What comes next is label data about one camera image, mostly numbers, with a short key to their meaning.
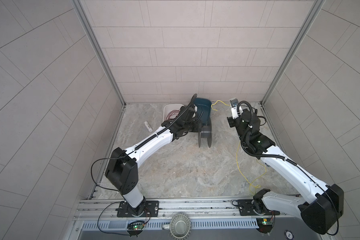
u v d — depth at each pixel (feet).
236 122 2.10
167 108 3.43
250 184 2.60
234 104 1.99
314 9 2.35
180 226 2.19
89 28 2.53
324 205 1.21
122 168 1.40
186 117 2.00
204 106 3.68
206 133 2.82
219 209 2.37
